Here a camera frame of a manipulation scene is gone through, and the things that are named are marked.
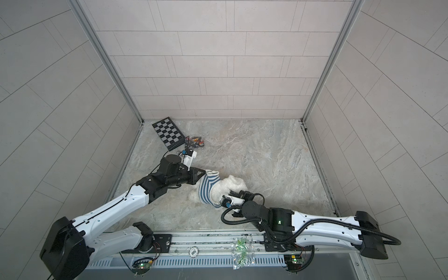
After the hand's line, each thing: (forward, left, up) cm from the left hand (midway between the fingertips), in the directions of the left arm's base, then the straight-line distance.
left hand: (208, 171), depth 77 cm
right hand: (-10, -10, -1) cm, 14 cm away
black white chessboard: (+31, +28, -11) cm, 43 cm away
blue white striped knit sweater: (-4, -1, +1) cm, 4 cm away
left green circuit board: (-33, +23, -11) cm, 42 cm away
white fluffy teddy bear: (-9, -6, +2) cm, 11 cm away
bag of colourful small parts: (+25, +14, -13) cm, 31 cm away
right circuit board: (-32, -35, -14) cm, 50 cm away
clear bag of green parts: (-29, -15, -14) cm, 35 cm away
